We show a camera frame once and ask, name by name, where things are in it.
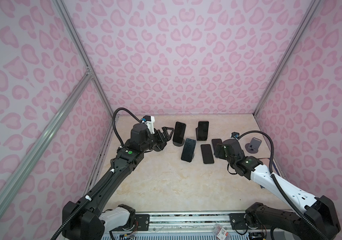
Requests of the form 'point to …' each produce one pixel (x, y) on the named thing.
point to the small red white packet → (220, 233)
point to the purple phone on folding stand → (203, 128)
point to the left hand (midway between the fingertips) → (169, 129)
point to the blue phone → (207, 154)
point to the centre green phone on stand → (188, 150)
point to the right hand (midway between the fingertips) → (223, 147)
